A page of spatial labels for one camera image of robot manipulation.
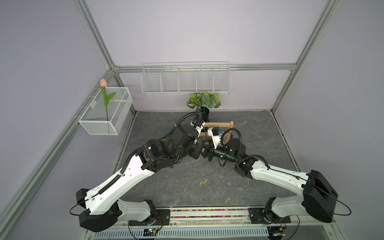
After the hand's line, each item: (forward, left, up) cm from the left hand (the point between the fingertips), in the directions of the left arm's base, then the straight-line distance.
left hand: (199, 142), depth 62 cm
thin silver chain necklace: (-7, -17, -34) cm, 38 cm away
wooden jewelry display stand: (+14, -17, -7) cm, 23 cm away
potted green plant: (+37, -5, -10) cm, 39 cm away
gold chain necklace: (-6, -2, -34) cm, 35 cm away
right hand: (+4, +2, -7) cm, 8 cm away
